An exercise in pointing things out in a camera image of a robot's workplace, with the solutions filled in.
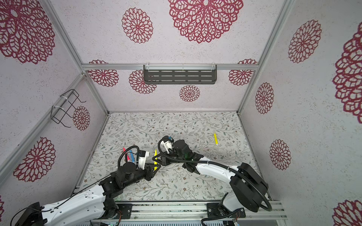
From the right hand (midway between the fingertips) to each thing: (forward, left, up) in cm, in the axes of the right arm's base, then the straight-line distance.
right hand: (152, 157), depth 73 cm
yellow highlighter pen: (-2, -2, -2) cm, 3 cm away
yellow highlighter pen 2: (+26, -39, -19) cm, 51 cm away
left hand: (-3, -3, -7) cm, 8 cm away
